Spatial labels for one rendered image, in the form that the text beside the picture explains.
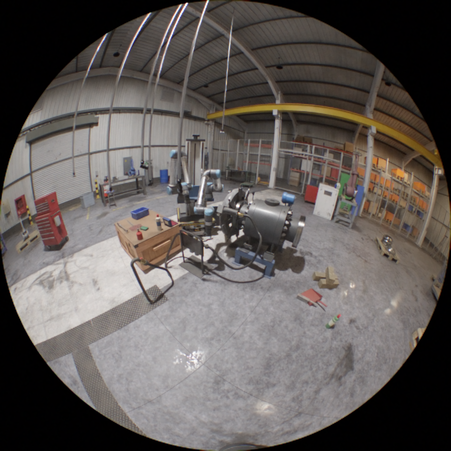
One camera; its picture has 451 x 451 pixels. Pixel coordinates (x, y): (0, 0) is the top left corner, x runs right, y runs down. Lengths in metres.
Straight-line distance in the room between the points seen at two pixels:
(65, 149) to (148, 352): 9.52
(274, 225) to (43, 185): 10.40
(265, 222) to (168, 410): 2.20
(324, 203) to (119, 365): 6.02
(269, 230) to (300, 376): 1.67
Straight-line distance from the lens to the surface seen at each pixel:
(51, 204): 3.90
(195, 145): 2.62
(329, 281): 2.14
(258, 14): 7.82
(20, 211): 10.82
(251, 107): 10.84
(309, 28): 8.03
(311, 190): 7.02
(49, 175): 9.91
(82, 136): 9.69
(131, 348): 1.58
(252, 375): 1.40
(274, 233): 1.74
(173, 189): 2.31
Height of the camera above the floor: 1.37
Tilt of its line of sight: 26 degrees down
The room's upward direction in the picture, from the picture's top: 4 degrees clockwise
